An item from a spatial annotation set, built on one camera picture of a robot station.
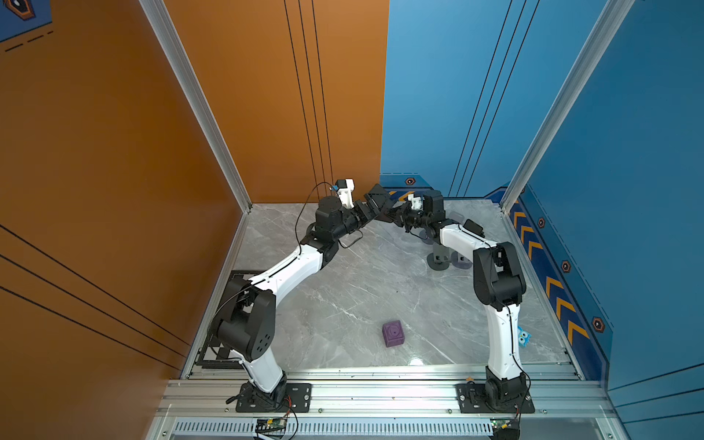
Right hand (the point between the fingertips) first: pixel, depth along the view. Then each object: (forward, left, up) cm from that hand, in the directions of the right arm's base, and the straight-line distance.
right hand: (384, 211), depth 97 cm
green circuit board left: (-61, +34, -19) cm, 72 cm away
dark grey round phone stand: (-13, -20, -11) cm, 26 cm away
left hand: (-10, +1, +16) cm, 19 cm away
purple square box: (-39, -1, -12) cm, 41 cm away
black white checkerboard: (-44, +52, -15) cm, 70 cm away
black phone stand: (-3, -33, -6) cm, 33 cm away
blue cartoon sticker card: (-38, -41, -16) cm, 59 cm away
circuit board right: (-61, -30, -19) cm, 70 cm away
